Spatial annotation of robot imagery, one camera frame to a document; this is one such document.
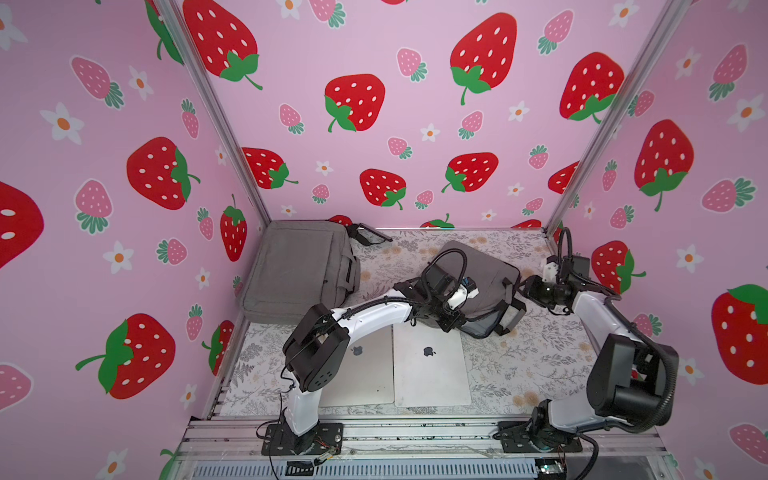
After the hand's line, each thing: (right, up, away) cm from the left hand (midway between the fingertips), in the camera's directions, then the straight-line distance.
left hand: (467, 319), depth 83 cm
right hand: (+18, +8, +8) cm, 21 cm away
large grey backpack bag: (-55, +15, +19) cm, 60 cm away
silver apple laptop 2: (-10, -15, +4) cm, 18 cm away
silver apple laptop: (-29, -16, +3) cm, 33 cm away
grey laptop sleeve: (+9, +2, +6) cm, 11 cm away
